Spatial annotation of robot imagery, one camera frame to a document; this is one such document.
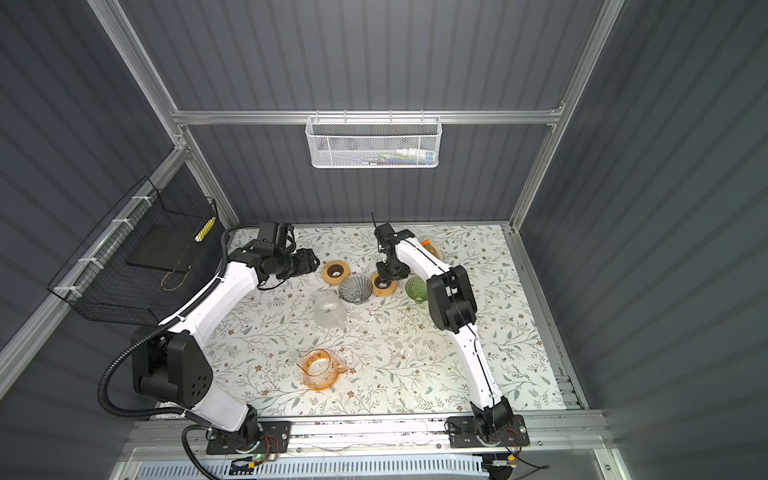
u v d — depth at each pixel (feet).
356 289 3.18
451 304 2.07
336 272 3.47
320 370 2.77
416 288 3.17
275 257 2.16
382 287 3.30
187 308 1.57
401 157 3.00
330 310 3.17
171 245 2.62
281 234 2.27
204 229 2.67
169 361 1.43
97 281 2.11
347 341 2.99
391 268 2.94
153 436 2.49
